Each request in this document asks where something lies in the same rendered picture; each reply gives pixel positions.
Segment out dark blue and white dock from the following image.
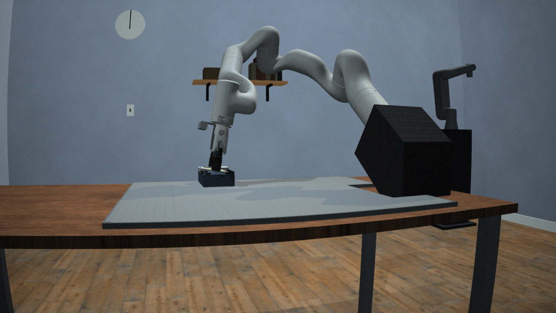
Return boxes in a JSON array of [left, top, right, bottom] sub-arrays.
[[198, 166, 235, 187]]

